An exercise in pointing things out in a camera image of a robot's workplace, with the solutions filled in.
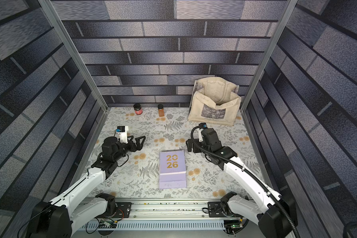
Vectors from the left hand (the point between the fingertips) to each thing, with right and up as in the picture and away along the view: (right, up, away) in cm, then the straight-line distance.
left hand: (139, 136), depth 81 cm
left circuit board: (-13, -43, -10) cm, 46 cm away
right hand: (+30, -2, -1) cm, 30 cm away
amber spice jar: (+8, +16, +29) cm, 35 cm away
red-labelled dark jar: (-10, +18, +30) cm, 36 cm away
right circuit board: (+49, -42, -11) cm, 65 cm away
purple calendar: (+18, -20, 0) cm, 27 cm away
